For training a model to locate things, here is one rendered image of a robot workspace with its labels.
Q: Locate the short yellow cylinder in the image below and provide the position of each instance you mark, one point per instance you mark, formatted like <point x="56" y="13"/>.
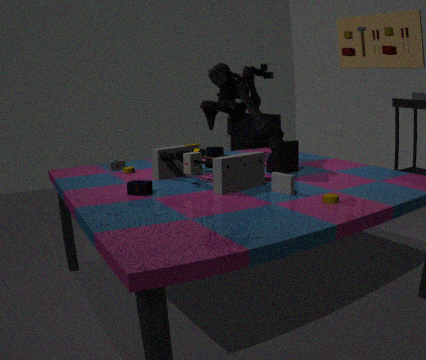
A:
<point x="128" y="170"/>
<point x="330" y="198"/>

